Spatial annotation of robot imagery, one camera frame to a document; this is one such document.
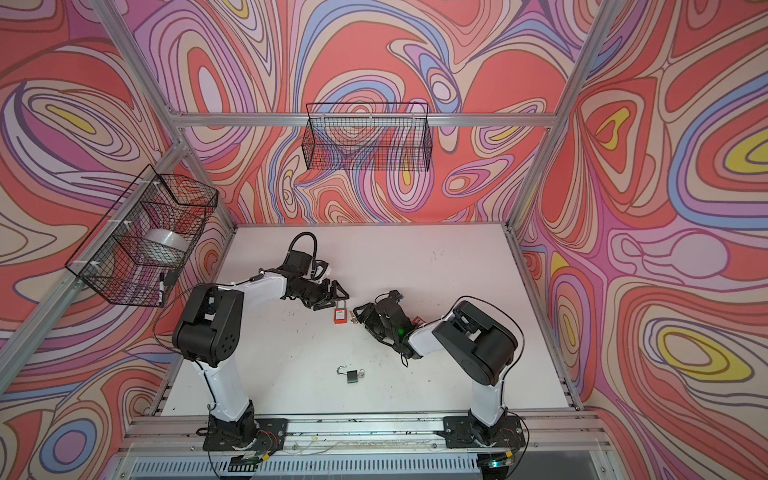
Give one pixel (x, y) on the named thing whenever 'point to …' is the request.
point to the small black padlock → (352, 376)
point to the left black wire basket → (137, 253)
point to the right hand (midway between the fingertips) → (357, 320)
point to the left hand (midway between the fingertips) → (345, 297)
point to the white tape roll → (165, 241)
